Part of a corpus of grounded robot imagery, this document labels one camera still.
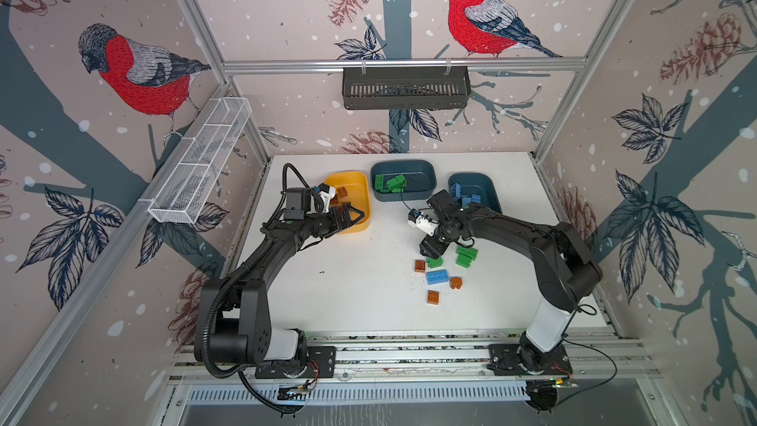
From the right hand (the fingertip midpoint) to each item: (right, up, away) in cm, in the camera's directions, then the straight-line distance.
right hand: (428, 245), depth 92 cm
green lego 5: (+11, -5, 0) cm, 12 cm away
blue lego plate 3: (+2, -8, -5) cm, 10 cm away
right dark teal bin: (+23, +20, +22) cm, 37 cm away
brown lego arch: (+8, -10, -6) cm, 14 cm away
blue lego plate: (+12, +17, +15) cm, 26 cm away
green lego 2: (-11, +18, +15) cm, 25 cm away
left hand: (-23, +10, -9) cm, 26 cm away
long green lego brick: (-16, +20, +18) cm, 32 cm away
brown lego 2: (-3, -6, -2) cm, 7 cm away
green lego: (-10, +19, +16) cm, 27 cm away
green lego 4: (+13, -2, 0) cm, 13 cm away
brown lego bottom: (0, -13, -9) cm, 16 cm away
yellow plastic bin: (-25, +20, +21) cm, 38 cm away
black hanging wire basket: (-6, +54, +12) cm, 56 cm away
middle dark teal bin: (0, +23, +22) cm, 32 cm away
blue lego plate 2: (+16, +13, +12) cm, 24 cm away
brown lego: (-30, +17, +16) cm, 38 cm away
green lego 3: (+1, -5, -3) cm, 6 cm away
